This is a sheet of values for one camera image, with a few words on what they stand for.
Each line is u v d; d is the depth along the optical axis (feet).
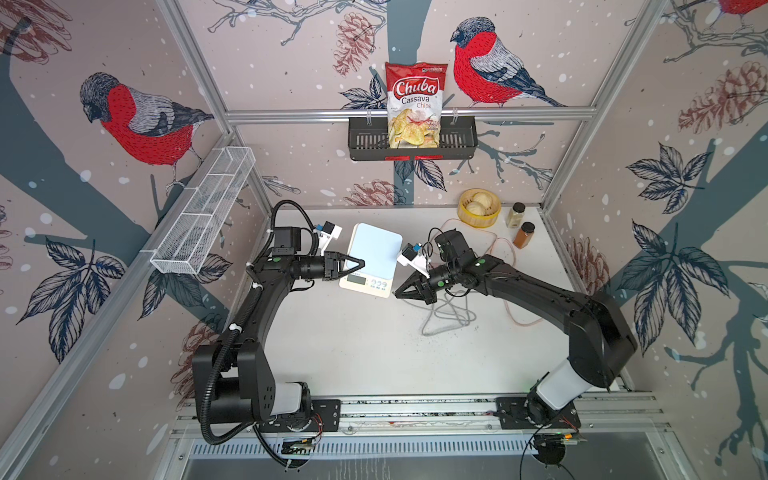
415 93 2.80
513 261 3.42
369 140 3.10
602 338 1.46
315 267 2.25
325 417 2.40
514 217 3.61
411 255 2.29
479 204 3.76
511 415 2.38
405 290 2.41
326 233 2.39
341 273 2.29
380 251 2.46
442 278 2.29
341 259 2.36
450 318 2.97
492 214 3.74
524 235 3.38
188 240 2.37
